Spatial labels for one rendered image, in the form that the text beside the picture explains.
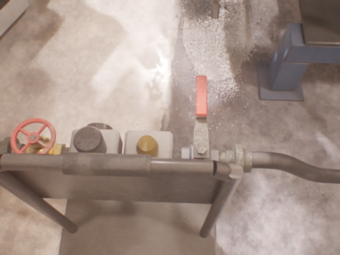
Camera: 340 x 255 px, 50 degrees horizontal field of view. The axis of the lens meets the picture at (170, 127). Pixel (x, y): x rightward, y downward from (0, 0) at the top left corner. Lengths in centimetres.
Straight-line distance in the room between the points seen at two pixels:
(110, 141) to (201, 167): 20
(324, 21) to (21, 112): 95
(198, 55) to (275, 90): 29
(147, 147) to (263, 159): 20
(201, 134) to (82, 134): 20
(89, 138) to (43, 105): 67
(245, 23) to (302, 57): 37
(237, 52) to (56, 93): 63
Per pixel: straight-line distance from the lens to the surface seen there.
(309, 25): 110
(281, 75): 117
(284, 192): 113
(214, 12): 107
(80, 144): 60
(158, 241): 105
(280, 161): 66
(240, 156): 64
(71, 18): 144
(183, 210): 106
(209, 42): 132
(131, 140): 64
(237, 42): 134
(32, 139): 62
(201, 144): 61
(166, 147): 63
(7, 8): 138
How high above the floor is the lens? 104
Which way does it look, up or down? 65 degrees down
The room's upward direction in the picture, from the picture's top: straight up
